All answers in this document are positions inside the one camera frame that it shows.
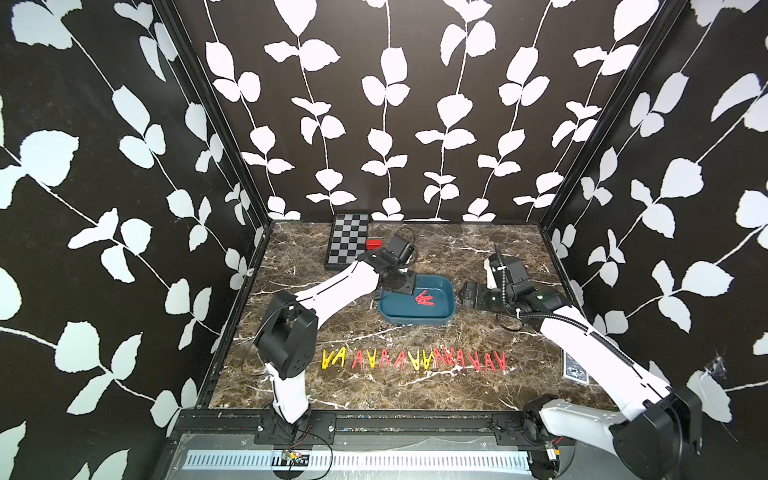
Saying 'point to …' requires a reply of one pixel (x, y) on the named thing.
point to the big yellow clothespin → (326, 361)
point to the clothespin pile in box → (423, 299)
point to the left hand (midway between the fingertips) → (412, 280)
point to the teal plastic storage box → (401, 309)
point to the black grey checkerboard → (348, 239)
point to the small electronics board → (292, 458)
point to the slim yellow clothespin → (341, 354)
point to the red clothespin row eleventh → (502, 361)
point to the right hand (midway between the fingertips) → (470, 289)
